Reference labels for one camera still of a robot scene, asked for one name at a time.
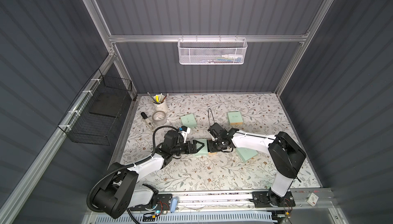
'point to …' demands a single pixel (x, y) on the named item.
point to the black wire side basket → (93, 115)
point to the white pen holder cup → (159, 104)
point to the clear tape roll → (159, 118)
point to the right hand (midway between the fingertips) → (211, 148)
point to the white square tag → (312, 199)
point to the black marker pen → (144, 116)
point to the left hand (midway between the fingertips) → (201, 147)
